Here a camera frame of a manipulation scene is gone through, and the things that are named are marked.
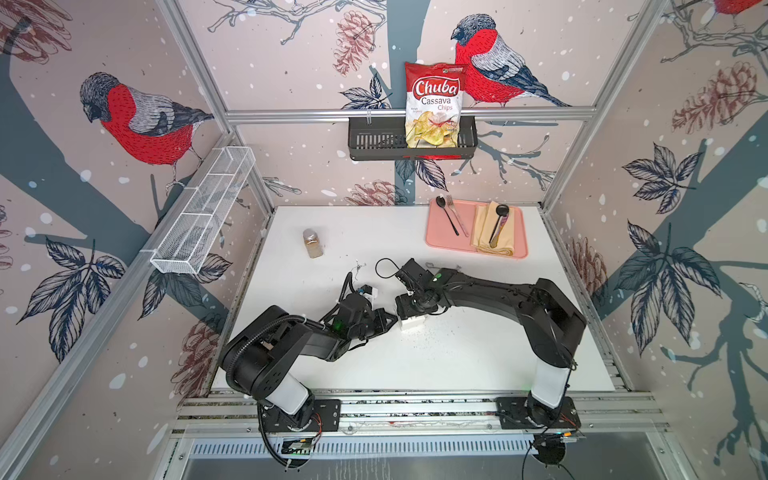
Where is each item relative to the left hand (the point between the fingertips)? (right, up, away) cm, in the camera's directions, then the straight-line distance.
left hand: (403, 315), depth 87 cm
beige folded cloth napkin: (+39, +21, +23) cm, 51 cm away
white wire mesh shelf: (-54, +21, -16) cm, 60 cm away
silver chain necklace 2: (-15, +12, +16) cm, 26 cm away
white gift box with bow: (+3, -2, -1) cm, 3 cm away
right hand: (0, +1, +2) cm, 2 cm away
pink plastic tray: (+15, +25, +28) cm, 41 cm away
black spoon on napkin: (+42, +33, +31) cm, 62 cm away
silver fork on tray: (+21, +38, +35) cm, 56 cm away
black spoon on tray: (+17, +38, +35) cm, 55 cm away
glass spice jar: (-31, +21, +14) cm, 40 cm away
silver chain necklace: (+11, +13, +17) cm, 24 cm away
